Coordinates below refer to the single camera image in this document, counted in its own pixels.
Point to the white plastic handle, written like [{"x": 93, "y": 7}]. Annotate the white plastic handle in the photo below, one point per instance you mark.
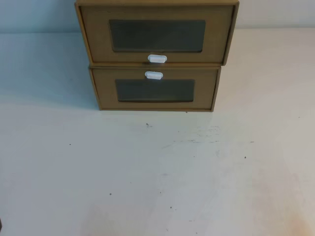
[
  {"x": 153, "y": 75},
  {"x": 157, "y": 58}
]

